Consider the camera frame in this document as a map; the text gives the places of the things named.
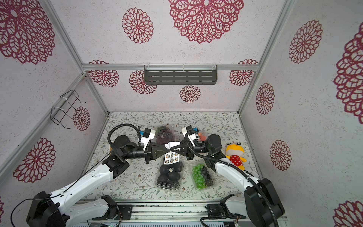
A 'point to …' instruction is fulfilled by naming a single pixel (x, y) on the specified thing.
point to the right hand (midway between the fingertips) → (170, 151)
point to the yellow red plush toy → (234, 152)
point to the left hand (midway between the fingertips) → (168, 151)
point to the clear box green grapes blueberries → (203, 178)
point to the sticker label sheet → (170, 157)
